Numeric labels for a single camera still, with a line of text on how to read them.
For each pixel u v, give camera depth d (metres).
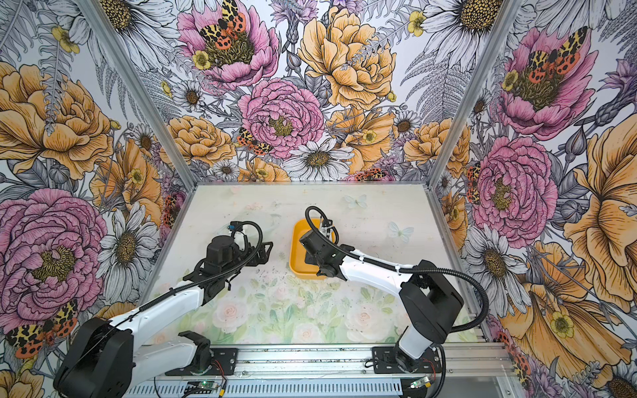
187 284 0.58
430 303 0.45
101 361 0.40
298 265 0.96
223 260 0.66
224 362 0.74
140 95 0.89
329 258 0.65
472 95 0.91
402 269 0.48
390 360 0.74
